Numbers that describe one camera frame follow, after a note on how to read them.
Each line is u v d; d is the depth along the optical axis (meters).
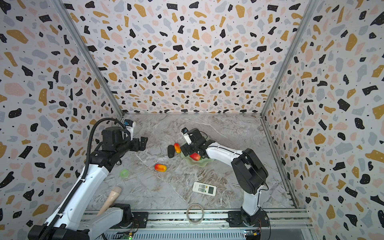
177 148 0.98
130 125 0.66
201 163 0.93
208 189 0.83
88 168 0.47
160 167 0.90
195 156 0.93
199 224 0.73
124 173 0.88
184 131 0.82
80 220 0.42
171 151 0.97
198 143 0.72
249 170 0.48
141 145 0.70
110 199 0.77
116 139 0.57
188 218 0.75
